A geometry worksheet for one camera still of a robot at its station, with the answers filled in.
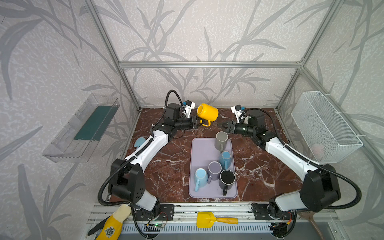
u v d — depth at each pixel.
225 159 0.83
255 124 0.62
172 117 0.63
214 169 0.80
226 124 0.71
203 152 0.98
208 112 0.82
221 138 0.88
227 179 0.76
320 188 0.42
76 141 0.64
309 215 0.72
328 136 0.62
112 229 0.68
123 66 0.95
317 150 0.73
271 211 0.66
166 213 0.72
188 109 0.74
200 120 0.77
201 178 0.75
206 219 0.71
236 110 0.72
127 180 0.43
